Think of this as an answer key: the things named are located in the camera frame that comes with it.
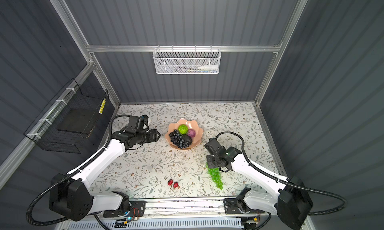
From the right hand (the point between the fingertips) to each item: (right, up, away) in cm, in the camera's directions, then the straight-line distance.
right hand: (213, 161), depth 82 cm
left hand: (-32, +14, +2) cm, 36 cm away
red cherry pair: (-21, -12, -2) cm, 24 cm away
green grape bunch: (+1, -8, -1) cm, 8 cm away
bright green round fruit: (-18, +17, +14) cm, 28 cm away
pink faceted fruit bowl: (-13, +19, +21) cm, 31 cm away
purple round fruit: (-12, +14, +14) cm, 24 cm away
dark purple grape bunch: (-22, +11, +9) cm, 26 cm away
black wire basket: (-73, +24, -8) cm, 77 cm away
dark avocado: (-16, +11, +13) cm, 23 cm away
